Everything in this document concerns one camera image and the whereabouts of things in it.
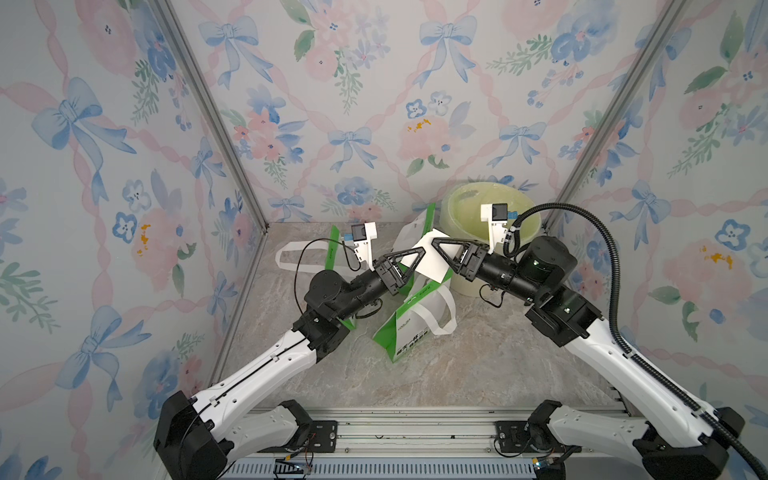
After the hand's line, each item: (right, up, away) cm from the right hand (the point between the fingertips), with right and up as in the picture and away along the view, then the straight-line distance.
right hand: (438, 241), depth 57 cm
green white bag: (0, -15, +13) cm, 20 cm away
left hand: (-3, -2, -2) cm, 4 cm away
